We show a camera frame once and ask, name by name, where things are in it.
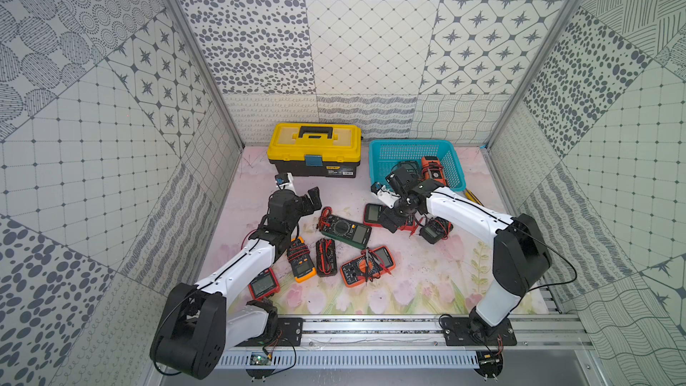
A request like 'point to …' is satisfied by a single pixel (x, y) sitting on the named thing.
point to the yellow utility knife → (468, 193)
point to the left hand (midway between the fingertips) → (305, 187)
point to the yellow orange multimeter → (301, 263)
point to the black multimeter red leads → (326, 257)
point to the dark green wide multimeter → (344, 230)
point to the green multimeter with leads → (411, 167)
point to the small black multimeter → (436, 230)
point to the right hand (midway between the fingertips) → (395, 215)
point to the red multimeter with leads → (372, 214)
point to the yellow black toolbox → (316, 149)
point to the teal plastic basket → (383, 155)
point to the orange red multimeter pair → (368, 266)
